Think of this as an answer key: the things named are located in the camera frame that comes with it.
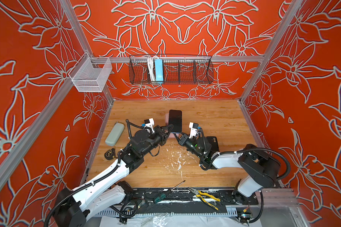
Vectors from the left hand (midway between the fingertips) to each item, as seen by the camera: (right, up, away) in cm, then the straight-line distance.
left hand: (174, 125), depth 67 cm
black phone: (+1, +3, +5) cm, 6 cm away
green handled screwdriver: (-6, -38, +6) cm, 39 cm away
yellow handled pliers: (+13, -38, +7) cm, 40 cm away
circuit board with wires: (+35, -46, +2) cm, 58 cm away
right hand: (-1, -4, +11) cm, 11 cm away
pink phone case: (-1, -7, +11) cm, 13 cm away
